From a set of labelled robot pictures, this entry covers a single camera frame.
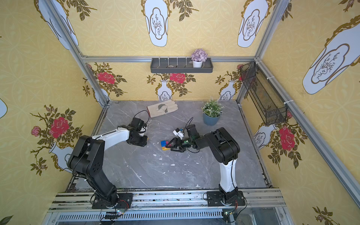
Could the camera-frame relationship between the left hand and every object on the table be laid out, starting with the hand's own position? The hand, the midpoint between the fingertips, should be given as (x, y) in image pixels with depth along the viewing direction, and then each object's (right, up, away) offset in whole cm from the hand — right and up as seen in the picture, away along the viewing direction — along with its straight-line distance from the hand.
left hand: (145, 142), depth 96 cm
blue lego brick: (+13, +1, -8) cm, 16 cm away
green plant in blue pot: (+45, +21, 0) cm, 50 cm away
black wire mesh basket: (+79, +22, -12) cm, 83 cm away
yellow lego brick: (+14, -3, -4) cm, 14 cm away
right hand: (+17, -4, -7) cm, 19 cm away
